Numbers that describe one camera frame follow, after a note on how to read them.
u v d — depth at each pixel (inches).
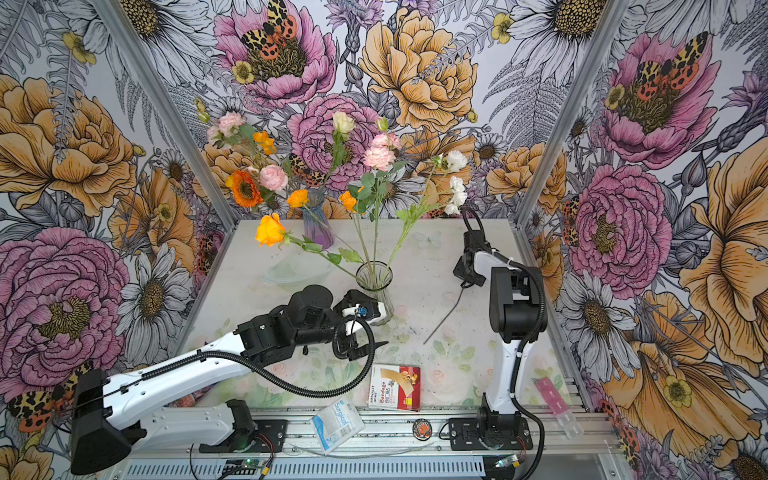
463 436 29.1
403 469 30.6
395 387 30.9
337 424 30.0
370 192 28.9
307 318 20.7
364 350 24.0
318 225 41.4
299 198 28.8
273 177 32.2
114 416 15.6
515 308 22.0
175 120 36.0
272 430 29.7
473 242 34.3
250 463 28.1
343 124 35.3
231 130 34.7
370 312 22.0
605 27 29.0
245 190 30.6
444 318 37.3
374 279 33.5
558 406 30.6
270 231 24.8
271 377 18.1
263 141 33.8
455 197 29.7
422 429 29.7
